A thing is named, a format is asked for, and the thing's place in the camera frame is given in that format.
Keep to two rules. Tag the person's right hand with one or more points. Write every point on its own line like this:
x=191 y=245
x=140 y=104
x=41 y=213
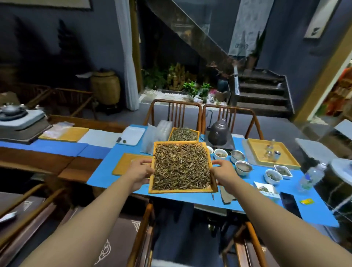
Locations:
x=225 y=176

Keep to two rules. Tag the person's left hand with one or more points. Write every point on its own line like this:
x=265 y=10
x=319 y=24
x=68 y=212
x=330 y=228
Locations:
x=137 y=176

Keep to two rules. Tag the rectangular wooden tray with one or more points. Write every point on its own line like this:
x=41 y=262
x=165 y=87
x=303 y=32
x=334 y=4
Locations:
x=123 y=165

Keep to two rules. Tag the grey brown cloth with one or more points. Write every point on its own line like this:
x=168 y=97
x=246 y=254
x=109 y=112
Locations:
x=227 y=196

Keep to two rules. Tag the square wooden tray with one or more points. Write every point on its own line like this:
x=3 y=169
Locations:
x=178 y=191

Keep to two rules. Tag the deep wooden tray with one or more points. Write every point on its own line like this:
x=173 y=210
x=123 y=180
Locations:
x=169 y=137

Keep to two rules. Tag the person's right forearm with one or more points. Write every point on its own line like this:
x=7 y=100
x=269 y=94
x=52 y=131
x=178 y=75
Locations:
x=275 y=228

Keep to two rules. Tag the person's left forearm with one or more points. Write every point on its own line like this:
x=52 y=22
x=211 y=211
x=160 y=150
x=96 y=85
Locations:
x=82 y=233

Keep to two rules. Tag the metal tea strainer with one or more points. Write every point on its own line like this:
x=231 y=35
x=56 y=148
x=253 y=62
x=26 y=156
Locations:
x=243 y=167
x=238 y=156

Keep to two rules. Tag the white tea cup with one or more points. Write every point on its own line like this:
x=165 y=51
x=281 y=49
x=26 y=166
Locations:
x=210 y=150
x=220 y=154

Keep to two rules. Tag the grey table mat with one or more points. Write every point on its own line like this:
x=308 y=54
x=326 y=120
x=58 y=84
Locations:
x=245 y=151

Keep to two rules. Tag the large clear plastic bag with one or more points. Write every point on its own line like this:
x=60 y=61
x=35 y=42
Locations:
x=148 y=140

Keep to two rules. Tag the large light wooden tray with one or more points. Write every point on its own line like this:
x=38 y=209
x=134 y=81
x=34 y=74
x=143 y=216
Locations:
x=258 y=155

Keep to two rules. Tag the white rectangular plate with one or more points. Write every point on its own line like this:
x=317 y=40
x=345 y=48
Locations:
x=133 y=134

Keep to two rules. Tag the dark grey kettle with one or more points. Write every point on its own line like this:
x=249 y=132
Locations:
x=218 y=134

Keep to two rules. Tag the white table mat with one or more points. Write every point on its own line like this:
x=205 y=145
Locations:
x=88 y=136
x=110 y=139

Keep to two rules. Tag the silver tea tin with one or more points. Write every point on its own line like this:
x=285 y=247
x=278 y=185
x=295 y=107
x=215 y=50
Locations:
x=272 y=143
x=268 y=156
x=277 y=156

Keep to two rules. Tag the large blue mat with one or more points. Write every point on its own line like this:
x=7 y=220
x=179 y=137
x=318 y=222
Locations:
x=178 y=199

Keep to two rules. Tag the white round bowl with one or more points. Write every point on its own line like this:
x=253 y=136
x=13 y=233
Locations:
x=273 y=176

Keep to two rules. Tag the clear plastic blister tray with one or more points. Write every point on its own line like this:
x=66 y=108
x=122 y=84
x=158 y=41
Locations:
x=160 y=133
x=167 y=128

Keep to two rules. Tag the short blue mat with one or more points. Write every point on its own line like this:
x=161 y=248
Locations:
x=93 y=152

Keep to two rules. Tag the white rectangular dish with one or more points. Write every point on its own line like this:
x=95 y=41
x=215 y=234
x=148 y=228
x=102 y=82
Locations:
x=283 y=172

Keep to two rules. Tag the wooden armchair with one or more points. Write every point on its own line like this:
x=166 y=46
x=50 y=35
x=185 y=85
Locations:
x=143 y=236
x=74 y=90
x=31 y=215
x=254 y=242
x=228 y=106
x=176 y=101

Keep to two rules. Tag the brown patterned seat cushion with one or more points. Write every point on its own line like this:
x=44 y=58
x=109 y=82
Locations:
x=123 y=242
x=19 y=203

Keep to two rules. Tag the black smartphone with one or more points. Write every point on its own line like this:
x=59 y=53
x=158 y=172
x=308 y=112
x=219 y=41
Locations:
x=290 y=205

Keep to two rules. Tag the small yellow bamboo board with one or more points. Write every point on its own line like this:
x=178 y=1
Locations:
x=68 y=137

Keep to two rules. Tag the white pebble bed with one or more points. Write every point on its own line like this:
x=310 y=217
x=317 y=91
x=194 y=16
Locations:
x=162 y=96

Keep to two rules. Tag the yellow packet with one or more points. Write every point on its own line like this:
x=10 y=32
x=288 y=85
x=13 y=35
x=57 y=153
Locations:
x=306 y=201

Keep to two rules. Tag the clear water bottle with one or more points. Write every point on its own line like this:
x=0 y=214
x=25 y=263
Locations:
x=312 y=176

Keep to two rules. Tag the small green potted plant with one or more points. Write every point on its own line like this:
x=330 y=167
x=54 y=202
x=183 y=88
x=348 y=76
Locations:
x=205 y=89
x=189 y=88

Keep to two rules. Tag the dark staircase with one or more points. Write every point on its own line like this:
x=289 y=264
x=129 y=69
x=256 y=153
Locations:
x=261 y=93

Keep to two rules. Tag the dark blue pot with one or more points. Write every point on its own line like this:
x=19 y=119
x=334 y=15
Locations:
x=222 y=85

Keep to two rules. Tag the white square stool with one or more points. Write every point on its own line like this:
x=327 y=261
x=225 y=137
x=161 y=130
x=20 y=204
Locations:
x=313 y=150

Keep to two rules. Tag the small clear plastic bag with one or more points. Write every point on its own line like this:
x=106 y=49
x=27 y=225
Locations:
x=56 y=130

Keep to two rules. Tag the large woven jar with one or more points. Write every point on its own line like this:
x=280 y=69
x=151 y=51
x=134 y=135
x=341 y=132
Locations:
x=106 y=88

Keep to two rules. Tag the green garden plants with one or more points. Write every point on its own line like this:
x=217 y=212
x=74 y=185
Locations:
x=154 y=78

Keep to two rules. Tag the long blue table runner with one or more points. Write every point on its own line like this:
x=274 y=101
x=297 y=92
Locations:
x=41 y=147

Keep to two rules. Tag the round white table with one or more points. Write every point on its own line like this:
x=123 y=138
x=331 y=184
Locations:
x=341 y=170

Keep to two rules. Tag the silver tin canister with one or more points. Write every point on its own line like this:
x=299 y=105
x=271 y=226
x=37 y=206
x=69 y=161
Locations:
x=38 y=107

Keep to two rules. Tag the white curtain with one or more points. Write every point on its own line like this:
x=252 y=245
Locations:
x=126 y=55

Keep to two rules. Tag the grey stone tea box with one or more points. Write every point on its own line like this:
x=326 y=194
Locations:
x=24 y=123

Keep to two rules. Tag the black round trivet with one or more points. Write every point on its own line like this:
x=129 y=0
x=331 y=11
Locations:
x=12 y=117

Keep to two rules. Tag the dark clay teapot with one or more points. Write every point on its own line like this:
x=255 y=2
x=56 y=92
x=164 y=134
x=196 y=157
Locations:
x=9 y=109

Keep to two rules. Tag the white hanging scroll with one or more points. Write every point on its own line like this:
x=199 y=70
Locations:
x=250 y=24

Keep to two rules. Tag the framed wall picture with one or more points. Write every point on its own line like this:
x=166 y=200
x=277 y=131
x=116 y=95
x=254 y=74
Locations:
x=320 y=19

